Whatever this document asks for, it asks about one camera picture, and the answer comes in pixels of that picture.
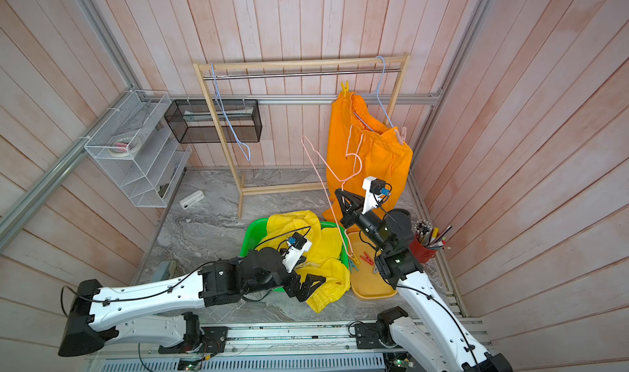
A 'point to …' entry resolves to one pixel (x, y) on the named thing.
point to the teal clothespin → (351, 265)
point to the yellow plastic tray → (368, 282)
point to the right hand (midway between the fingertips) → (336, 191)
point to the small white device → (192, 199)
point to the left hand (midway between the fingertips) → (311, 275)
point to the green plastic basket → (258, 229)
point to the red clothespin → (366, 258)
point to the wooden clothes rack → (302, 187)
